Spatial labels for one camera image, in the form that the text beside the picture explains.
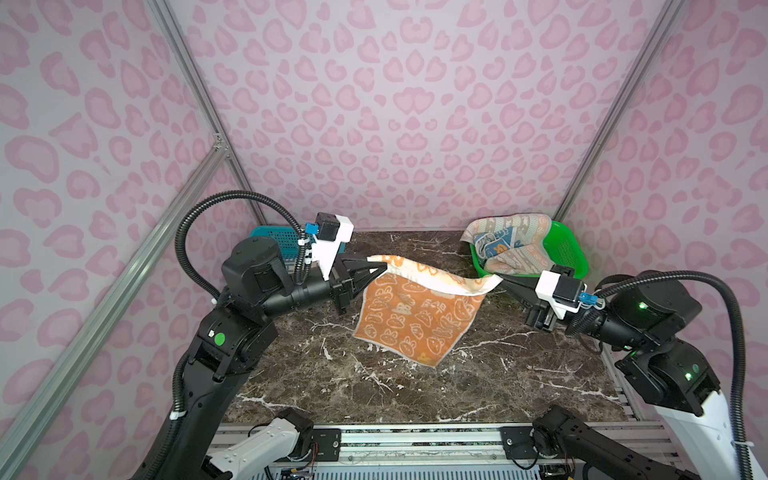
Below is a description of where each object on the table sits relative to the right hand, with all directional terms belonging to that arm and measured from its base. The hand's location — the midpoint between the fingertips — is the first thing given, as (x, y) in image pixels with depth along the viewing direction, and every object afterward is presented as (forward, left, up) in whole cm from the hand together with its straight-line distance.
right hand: (500, 272), depth 47 cm
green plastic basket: (+43, -41, -43) cm, 73 cm away
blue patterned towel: (+43, -15, -42) cm, 62 cm away
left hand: (+1, +19, +1) cm, 19 cm away
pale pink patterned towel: (+50, -32, -42) cm, 73 cm away
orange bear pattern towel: (+5, +12, -22) cm, 25 cm away
